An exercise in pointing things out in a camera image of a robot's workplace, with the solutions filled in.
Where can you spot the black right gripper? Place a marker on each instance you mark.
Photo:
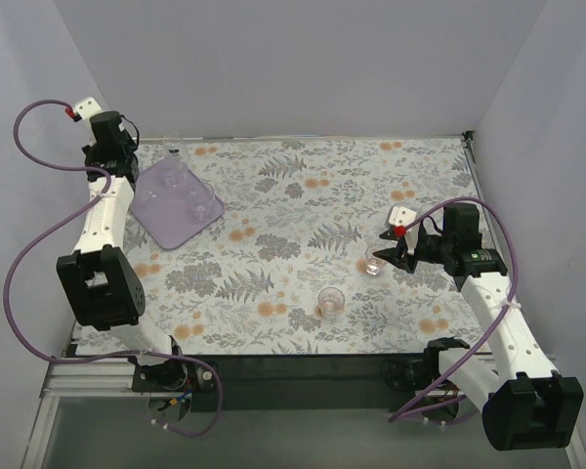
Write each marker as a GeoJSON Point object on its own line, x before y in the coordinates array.
{"type": "Point", "coordinates": [431, 243]}

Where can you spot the floral tablecloth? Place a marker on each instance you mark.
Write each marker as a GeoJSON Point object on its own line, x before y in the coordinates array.
{"type": "Point", "coordinates": [298, 218]}

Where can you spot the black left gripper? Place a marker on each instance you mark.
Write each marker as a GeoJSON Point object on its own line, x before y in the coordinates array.
{"type": "Point", "coordinates": [109, 166]}

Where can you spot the clear ribbed tumbler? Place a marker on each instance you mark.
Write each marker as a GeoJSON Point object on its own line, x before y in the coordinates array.
{"type": "Point", "coordinates": [173, 172]}

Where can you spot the clear faceted tumbler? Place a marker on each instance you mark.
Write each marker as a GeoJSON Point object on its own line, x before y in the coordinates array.
{"type": "Point", "coordinates": [201, 199]}

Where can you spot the small shot glass right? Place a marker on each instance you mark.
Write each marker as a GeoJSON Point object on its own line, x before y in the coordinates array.
{"type": "Point", "coordinates": [374, 266]}

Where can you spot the tall plain flute glass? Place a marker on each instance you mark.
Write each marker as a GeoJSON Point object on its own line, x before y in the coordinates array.
{"type": "Point", "coordinates": [145, 195]}

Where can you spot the small shot glass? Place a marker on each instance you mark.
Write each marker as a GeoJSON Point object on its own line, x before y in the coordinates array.
{"type": "Point", "coordinates": [374, 266]}
{"type": "Point", "coordinates": [331, 302]}

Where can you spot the small shot glass front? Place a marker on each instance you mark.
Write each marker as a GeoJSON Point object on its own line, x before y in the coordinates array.
{"type": "Point", "coordinates": [331, 302]}

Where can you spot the labelled champagne flute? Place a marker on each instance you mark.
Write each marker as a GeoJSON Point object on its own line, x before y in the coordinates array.
{"type": "Point", "coordinates": [174, 149]}

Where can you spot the aluminium frame rail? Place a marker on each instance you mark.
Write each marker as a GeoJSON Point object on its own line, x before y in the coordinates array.
{"type": "Point", "coordinates": [86, 380]}

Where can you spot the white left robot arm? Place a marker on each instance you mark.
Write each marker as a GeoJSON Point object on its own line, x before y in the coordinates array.
{"type": "Point", "coordinates": [101, 286]}

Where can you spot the lilac plastic tray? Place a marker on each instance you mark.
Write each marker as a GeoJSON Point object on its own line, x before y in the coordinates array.
{"type": "Point", "coordinates": [169, 220]}

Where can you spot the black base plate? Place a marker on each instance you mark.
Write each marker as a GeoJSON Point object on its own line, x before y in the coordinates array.
{"type": "Point", "coordinates": [294, 382]}

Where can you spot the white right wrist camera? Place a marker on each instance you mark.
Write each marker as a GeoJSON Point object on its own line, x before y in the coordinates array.
{"type": "Point", "coordinates": [402, 221]}

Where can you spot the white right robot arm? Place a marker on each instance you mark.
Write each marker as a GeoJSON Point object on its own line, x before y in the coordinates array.
{"type": "Point", "coordinates": [523, 400]}

